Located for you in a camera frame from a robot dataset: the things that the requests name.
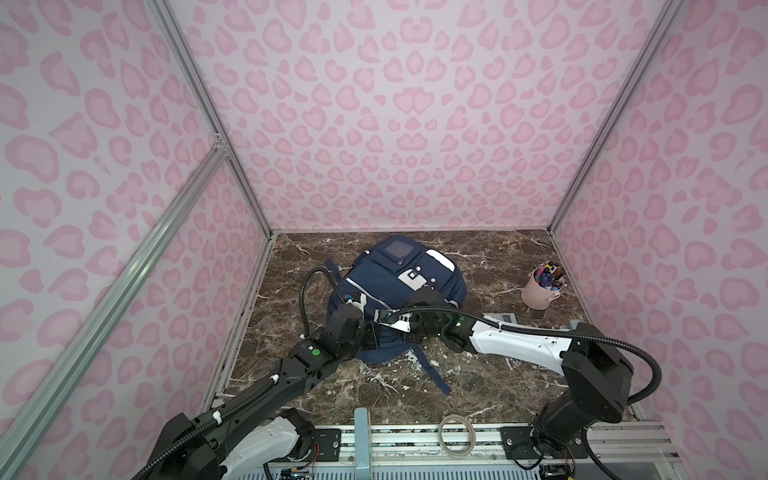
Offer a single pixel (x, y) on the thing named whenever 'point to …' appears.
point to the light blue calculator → (502, 317)
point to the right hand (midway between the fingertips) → (394, 313)
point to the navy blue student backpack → (388, 272)
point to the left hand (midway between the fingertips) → (385, 324)
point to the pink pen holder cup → (536, 297)
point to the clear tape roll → (471, 444)
